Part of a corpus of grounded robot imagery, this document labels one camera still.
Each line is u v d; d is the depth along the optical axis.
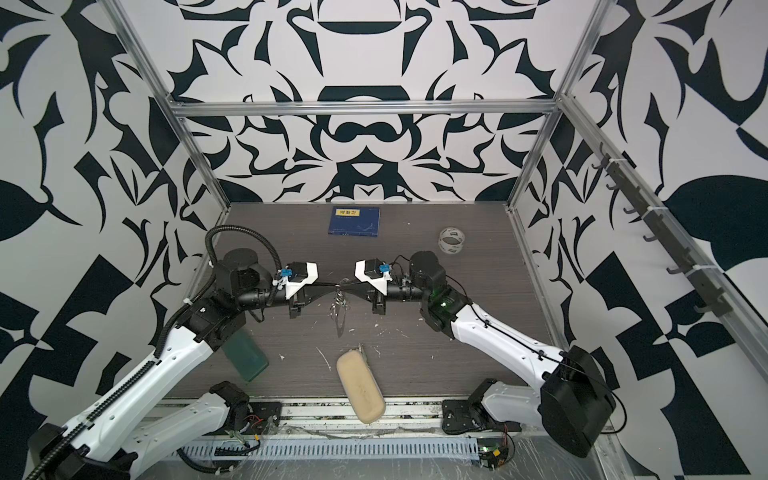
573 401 0.40
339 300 0.64
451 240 1.09
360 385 0.76
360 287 0.62
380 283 0.58
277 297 0.58
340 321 0.91
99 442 0.39
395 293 0.61
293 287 0.56
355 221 1.15
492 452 0.71
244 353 0.82
